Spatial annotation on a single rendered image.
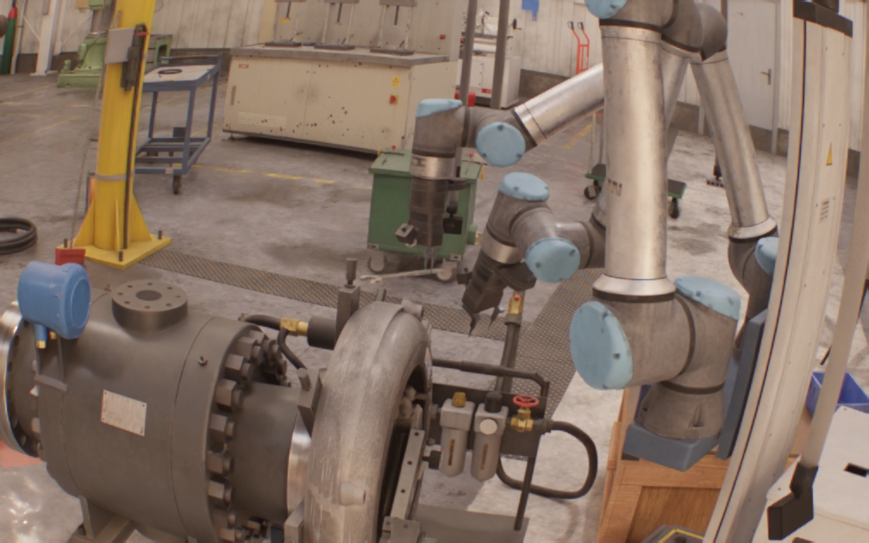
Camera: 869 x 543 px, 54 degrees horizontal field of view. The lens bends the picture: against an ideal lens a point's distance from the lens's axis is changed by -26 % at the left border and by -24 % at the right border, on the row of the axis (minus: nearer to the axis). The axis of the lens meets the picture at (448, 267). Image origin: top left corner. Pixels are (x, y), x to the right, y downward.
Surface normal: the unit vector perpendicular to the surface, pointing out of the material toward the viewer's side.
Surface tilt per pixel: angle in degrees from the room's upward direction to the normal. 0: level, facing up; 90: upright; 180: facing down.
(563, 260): 114
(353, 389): 35
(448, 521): 0
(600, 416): 0
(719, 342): 88
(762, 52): 90
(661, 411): 70
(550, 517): 0
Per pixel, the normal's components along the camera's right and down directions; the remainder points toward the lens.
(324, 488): -0.10, -0.13
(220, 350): 0.04, -0.80
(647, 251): 0.19, 0.15
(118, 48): 0.48, 0.30
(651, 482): -0.17, 0.27
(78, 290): 0.98, 0.14
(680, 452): -0.63, 0.17
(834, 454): 0.10, -0.95
